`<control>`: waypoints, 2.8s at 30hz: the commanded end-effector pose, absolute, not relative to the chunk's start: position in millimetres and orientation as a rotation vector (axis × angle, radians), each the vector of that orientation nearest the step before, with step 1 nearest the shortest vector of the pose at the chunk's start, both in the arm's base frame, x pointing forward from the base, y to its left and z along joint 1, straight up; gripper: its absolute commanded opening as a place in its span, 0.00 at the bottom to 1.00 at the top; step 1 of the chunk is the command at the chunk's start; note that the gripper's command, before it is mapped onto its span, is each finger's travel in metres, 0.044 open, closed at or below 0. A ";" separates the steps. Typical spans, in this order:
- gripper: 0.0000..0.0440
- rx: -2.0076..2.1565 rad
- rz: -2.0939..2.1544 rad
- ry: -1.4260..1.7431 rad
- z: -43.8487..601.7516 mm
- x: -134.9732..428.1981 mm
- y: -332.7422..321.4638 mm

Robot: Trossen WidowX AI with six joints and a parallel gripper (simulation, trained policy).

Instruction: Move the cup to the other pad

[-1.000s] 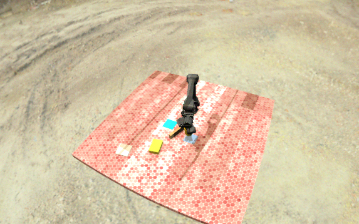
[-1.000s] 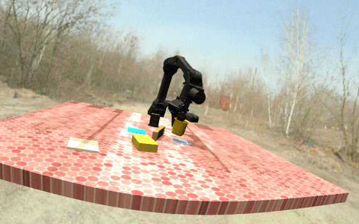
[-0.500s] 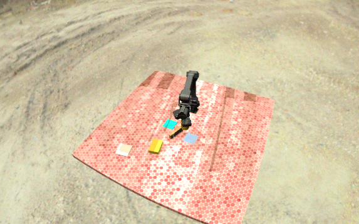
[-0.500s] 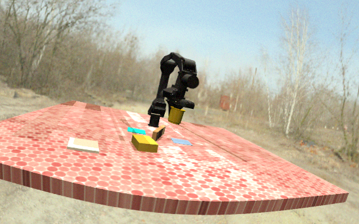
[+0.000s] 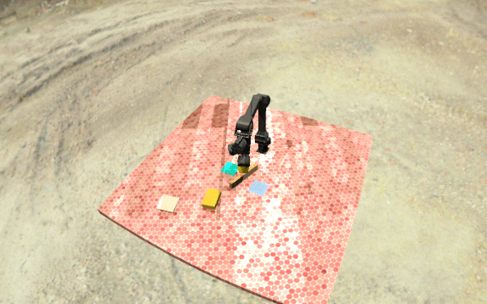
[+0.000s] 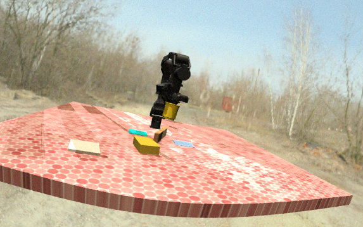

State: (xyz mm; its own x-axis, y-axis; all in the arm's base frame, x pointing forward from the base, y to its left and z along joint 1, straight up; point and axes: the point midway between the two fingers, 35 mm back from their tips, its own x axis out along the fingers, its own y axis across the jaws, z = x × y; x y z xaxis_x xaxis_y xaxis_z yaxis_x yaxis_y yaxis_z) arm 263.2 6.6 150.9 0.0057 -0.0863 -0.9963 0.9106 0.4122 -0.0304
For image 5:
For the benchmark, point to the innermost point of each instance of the yellow cup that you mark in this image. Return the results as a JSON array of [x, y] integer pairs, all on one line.
[[242, 169]]

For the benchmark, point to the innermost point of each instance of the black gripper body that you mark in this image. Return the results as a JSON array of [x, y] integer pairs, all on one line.
[[244, 160]]

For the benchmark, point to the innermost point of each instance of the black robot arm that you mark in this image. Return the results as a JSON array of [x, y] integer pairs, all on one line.
[[245, 125]]

